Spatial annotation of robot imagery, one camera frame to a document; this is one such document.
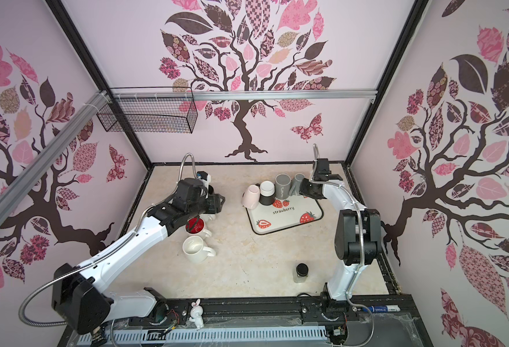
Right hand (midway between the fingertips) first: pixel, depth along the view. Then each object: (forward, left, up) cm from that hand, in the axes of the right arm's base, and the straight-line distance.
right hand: (304, 187), depth 96 cm
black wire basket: (+50, +79, +7) cm, 94 cm away
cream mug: (-22, +38, +13) cm, 46 cm away
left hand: (-13, +36, +9) cm, 39 cm away
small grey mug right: (+4, +3, -3) cm, 6 cm away
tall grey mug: (+3, +9, -2) cm, 10 cm away
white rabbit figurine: (-48, +42, -7) cm, 64 cm away
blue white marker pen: (-47, -24, -10) cm, 53 cm away
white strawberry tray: (-8, +9, -10) cm, 15 cm away
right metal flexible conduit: (-46, -5, +7) cm, 47 cm away
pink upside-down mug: (-3, +25, -4) cm, 25 cm away
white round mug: (-28, +45, -3) cm, 53 cm away
